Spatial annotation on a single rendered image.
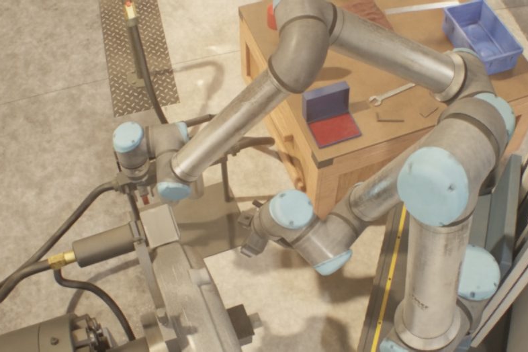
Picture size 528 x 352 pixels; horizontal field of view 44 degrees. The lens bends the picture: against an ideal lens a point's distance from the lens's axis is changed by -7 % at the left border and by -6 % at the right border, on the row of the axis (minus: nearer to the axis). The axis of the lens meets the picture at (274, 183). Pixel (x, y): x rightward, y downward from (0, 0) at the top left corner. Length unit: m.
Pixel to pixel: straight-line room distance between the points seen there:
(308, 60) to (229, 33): 1.80
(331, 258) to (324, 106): 0.95
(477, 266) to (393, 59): 0.57
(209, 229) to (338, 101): 0.72
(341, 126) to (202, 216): 0.70
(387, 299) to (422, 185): 1.23
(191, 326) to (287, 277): 1.16
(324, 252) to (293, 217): 0.11
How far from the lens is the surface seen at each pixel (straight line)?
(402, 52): 1.81
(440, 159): 1.06
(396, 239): 2.36
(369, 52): 1.76
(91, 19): 3.55
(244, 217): 1.75
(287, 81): 1.57
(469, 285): 1.61
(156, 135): 1.97
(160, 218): 1.81
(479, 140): 1.10
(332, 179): 2.44
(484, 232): 2.01
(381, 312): 2.24
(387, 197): 1.46
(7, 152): 3.13
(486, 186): 2.04
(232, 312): 1.90
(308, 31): 1.58
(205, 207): 2.76
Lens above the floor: 2.38
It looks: 58 degrees down
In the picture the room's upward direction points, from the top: 1 degrees clockwise
